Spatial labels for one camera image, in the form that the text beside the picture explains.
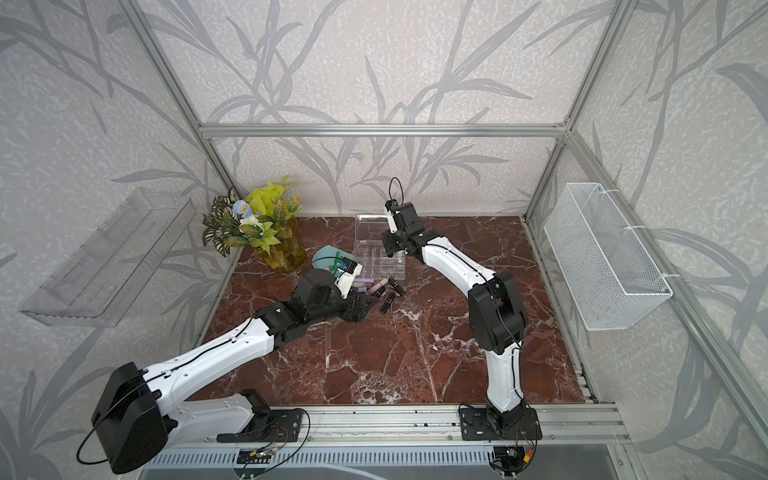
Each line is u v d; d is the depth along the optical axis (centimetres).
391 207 83
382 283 99
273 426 72
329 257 109
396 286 99
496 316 54
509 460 75
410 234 72
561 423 75
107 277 68
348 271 68
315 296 59
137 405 39
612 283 59
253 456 70
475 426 72
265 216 91
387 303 96
